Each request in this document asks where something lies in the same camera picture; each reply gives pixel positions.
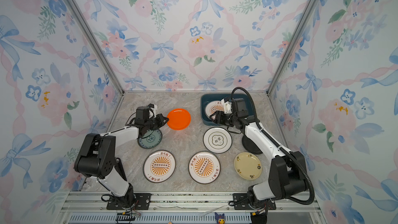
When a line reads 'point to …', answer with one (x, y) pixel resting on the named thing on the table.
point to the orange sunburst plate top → (211, 107)
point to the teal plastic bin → (206, 98)
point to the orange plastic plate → (179, 119)
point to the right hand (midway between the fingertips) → (214, 116)
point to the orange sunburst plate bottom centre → (204, 167)
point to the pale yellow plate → (247, 165)
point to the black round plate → (250, 146)
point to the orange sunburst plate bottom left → (159, 166)
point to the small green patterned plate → (151, 141)
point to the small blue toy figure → (219, 218)
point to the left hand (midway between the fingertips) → (170, 118)
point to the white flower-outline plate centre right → (217, 140)
